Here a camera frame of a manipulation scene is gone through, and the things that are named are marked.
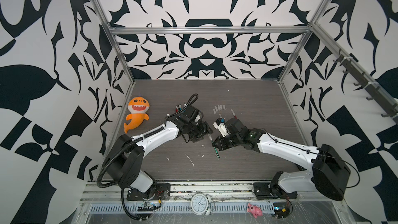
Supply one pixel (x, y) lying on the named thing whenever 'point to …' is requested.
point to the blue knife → (184, 104)
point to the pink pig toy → (256, 211)
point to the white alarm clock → (200, 204)
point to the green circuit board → (281, 209)
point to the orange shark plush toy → (137, 106)
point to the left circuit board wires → (153, 209)
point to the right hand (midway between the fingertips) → (211, 143)
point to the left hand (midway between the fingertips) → (209, 131)
